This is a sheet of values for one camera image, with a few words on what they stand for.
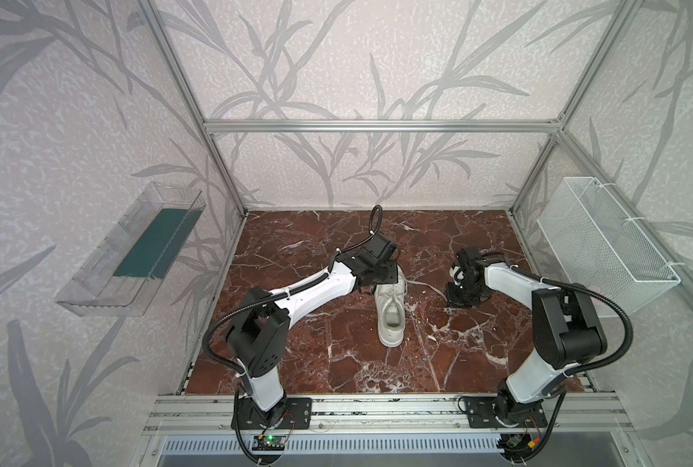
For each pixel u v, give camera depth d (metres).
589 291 0.47
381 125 0.96
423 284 0.99
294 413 0.74
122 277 0.63
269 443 0.71
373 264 0.66
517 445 0.74
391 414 0.75
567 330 0.47
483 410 0.74
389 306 0.85
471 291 0.78
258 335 0.45
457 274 0.87
